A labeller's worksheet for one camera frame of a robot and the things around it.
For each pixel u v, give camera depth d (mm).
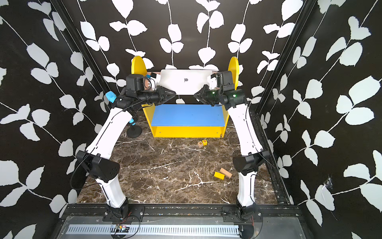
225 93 562
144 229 701
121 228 706
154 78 672
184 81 786
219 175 863
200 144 985
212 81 685
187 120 953
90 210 748
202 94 633
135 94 573
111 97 783
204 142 1000
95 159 455
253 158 478
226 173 880
